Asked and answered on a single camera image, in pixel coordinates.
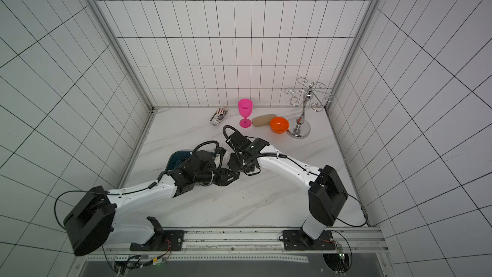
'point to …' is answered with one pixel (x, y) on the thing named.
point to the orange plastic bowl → (279, 125)
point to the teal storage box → (177, 158)
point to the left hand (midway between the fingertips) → (232, 179)
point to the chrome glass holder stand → (302, 128)
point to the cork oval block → (262, 120)
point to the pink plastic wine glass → (245, 107)
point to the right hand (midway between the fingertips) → (233, 163)
